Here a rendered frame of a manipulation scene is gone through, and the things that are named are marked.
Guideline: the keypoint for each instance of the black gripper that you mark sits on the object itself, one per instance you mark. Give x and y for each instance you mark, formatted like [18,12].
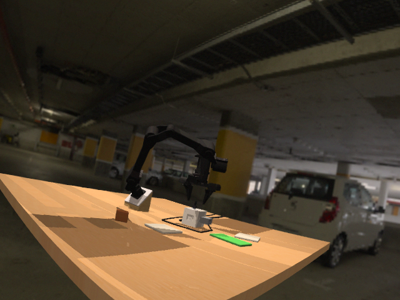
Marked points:
[210,187]

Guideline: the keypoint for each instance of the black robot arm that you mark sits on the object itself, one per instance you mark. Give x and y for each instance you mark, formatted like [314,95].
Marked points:
[154,134]

